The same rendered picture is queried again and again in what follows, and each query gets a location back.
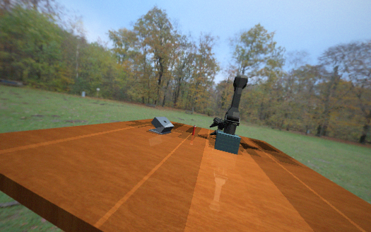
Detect grey sloped panel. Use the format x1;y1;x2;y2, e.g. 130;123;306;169
149;117;174;134

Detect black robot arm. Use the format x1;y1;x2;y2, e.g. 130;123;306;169
213;75;249;135

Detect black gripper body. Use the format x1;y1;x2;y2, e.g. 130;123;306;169
216;123;226;133

